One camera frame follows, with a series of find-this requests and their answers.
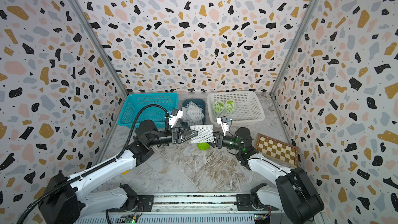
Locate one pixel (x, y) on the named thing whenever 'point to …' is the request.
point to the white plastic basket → (248, 109)
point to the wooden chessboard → (278, 150)
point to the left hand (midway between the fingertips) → (197, 135)
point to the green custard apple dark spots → (203, 146)
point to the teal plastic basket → (134, 101)
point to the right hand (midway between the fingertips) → (205, 139)
